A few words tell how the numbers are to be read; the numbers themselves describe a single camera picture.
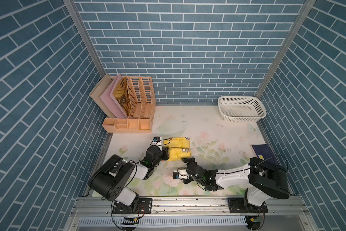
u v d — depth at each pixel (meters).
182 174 0.71
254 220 0.71
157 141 0.80
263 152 0.93
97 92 0.89
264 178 0.45
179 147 0.94
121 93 0.99
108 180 0.45
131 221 0.72
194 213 0.73
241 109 1.19
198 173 0.62
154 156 0.70
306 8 0.71
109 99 0.89
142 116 1.12
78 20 0.74
